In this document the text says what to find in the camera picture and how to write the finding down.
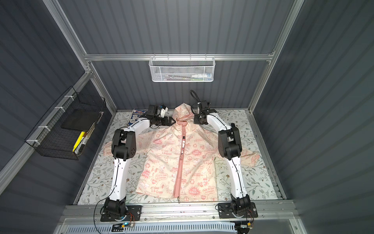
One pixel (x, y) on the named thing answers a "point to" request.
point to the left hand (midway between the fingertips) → (173, 121)
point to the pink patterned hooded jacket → (180, 162)
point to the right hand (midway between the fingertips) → (198, 120)
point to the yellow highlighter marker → (81, 136)
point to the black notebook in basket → (82, 119)
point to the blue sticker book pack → (136, 114)
